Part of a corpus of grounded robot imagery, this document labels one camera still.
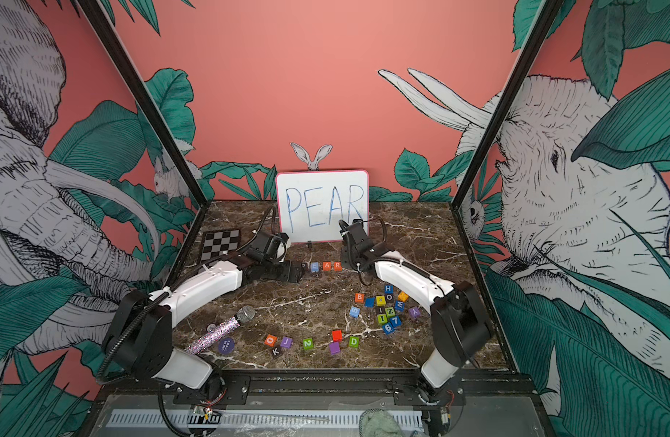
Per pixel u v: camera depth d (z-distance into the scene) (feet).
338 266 3.23
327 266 3.23
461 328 1.46
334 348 2.70
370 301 3.03
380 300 2.93
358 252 2.20
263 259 2.26
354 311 2.89
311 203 3.31
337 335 2.77
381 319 2.82
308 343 2.68
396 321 2.82
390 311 2.89
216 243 3.40
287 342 2.68
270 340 2.68
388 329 2.77
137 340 1.41
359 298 2.97
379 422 2.25
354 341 2.68
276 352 2.62
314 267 3.23
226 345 2.68
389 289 3.05
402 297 2.99
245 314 2.75
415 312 2.89
